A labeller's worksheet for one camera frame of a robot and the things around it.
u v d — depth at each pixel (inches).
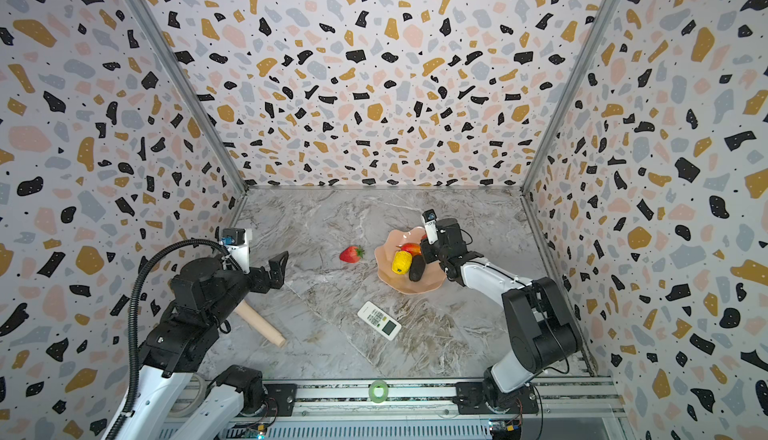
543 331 17.9
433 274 38.4
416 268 37.4
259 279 23.6
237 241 22.2
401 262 37.1
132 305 16.6
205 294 18.7
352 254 38.4
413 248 38.8
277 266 24.5
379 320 33.8
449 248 28.3
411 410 28.8
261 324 33.1
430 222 32.2
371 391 29.7
